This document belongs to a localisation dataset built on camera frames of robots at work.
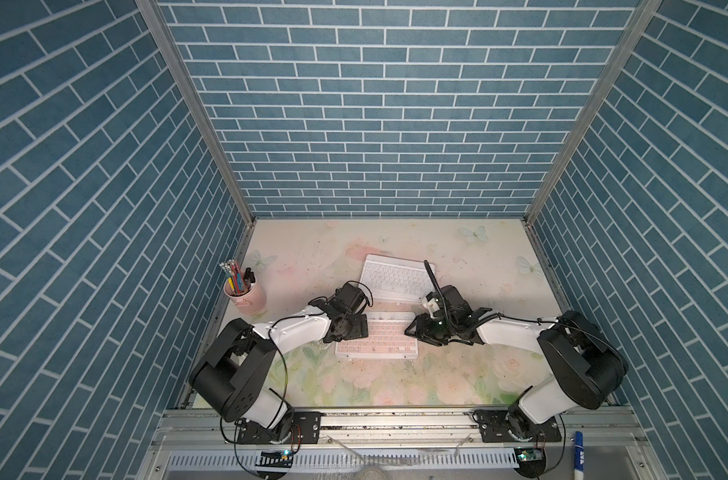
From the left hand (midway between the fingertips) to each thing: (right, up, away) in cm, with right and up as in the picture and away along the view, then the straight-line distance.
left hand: (362, 334), depth 89 cm
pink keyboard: (+7, -1, -1) cm, 7 cm away
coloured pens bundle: (-36, +16, -2) cm, 40 cm away
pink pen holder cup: (-34, +10, 0) cm, 35 cm away
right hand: (+14, 0, -2) cm, 14 cm away
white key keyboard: (+10, +16, +10) cm, 21 cm away
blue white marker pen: (+52, -22, -20) cm, 60 cm away
